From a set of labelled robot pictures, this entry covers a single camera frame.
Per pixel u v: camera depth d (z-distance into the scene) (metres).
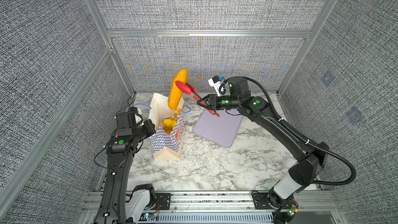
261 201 0.73
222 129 1.00
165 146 0.82
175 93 0.71
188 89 0.69
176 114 0.74
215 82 0.64
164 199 0.74
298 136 0.44
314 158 0.42
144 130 0.64
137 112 0.67
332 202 0.75
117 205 0.39
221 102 0.61
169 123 0.90
